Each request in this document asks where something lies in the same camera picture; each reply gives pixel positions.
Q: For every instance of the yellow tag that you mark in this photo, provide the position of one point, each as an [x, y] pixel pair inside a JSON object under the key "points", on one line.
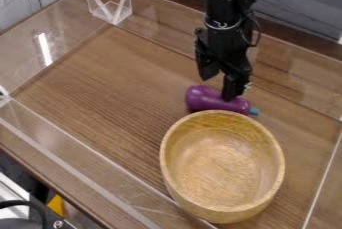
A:
{"points": [[57, 205]]}

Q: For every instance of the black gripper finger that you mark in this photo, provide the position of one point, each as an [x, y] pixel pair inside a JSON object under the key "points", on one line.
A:
{"points": [[235, 86], [207, 63]]}

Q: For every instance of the purple toy eggplant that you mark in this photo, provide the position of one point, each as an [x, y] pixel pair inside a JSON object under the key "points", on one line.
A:
{"points": [[205, 98]]}

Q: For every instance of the clear acrylic front wall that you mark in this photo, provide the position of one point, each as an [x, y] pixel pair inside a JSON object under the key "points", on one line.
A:
{"points": [[94, 183]]}

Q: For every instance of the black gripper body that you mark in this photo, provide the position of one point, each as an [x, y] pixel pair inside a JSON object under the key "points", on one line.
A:
{"points": [[228, 45]]}

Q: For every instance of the clear acrylic corner bracket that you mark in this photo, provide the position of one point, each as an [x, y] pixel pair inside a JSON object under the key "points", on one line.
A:
{"points": [[113, 12]]}

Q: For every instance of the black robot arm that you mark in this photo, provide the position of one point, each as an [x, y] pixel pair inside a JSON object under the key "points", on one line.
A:
{"points": [[229, 13]]}

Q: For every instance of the brown wooden bowl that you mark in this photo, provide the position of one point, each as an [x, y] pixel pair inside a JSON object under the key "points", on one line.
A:
{"points": [[223, 165]]}

